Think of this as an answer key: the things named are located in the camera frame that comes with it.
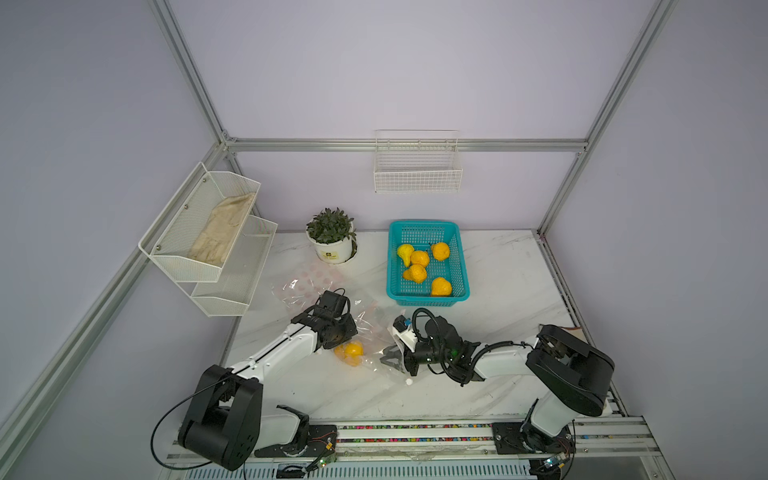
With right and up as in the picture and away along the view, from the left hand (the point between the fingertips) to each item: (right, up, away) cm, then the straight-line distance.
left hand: (350, 333), depth 88 cm
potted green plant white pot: (-7, +31, +8) cm, 32 cm away
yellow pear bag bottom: (+1, -3, -8) cm, 9 cm away
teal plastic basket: (+24, +32, +26) cm, 47 cm away
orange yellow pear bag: (+31, +25, +19) cm, 44 cm away
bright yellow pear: (+17, +25, +19) cm, 36 cm away
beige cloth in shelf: (-34, +32, -8) cm, 47 cm away
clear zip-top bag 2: (+6, -2, +1) cm, 7 cm away
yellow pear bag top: (+20, +17, +13) cm, 30 cm away
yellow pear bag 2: (+29, +13, +10) cm, 33 cm away
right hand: (+11, -5, -6) cm, 14 cm away
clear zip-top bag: (-19, +12, +16) cm, 28 cm away
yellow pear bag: (+22, +23, +18) cm, 37 cm away
